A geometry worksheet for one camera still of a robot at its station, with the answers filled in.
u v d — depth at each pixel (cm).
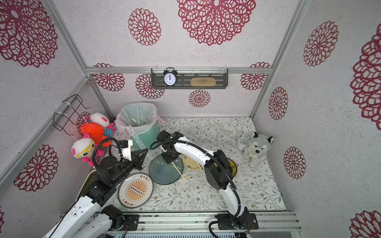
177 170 85
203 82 90
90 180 83
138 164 63
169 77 90
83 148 80
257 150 83
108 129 103
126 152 61
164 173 89
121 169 58
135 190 84
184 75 95
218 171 52
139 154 67
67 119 76
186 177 89
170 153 74
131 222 73
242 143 101
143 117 100
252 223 72
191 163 92
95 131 90
